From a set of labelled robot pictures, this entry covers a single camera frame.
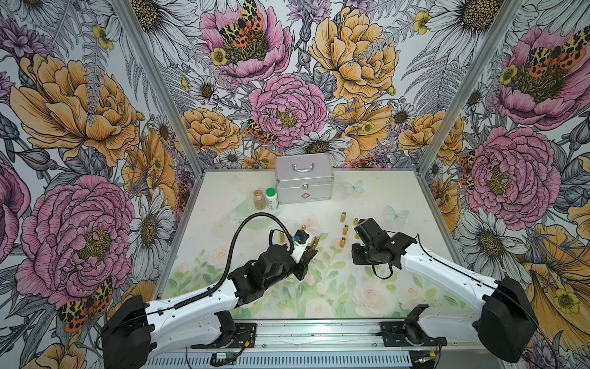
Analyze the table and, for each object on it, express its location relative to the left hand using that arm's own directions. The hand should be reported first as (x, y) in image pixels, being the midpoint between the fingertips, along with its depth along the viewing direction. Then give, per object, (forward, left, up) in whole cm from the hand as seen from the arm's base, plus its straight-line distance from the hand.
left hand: (311, 255), depth 76 cm
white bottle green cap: (+30, +15, -9) cm, 35 cm away
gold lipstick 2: (+24, -15, -13) cm, 31 cm away
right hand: (+1, -16, -7) cm, 18 cm away
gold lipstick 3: (+11, -13, -12) cm, 21 cm away
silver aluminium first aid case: (+38, +2, -3) cm, 38 cm away
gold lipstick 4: (+16, +2, -9) cm, 19 cm away
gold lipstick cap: (0, -13, +11) cm, 17 cm away
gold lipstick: (+1, -1, +5) cm, 5 cm away
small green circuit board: (-26, +28, -18) cm, 42 cm away
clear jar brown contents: (+32, +21, -11) cm, 40 cm away
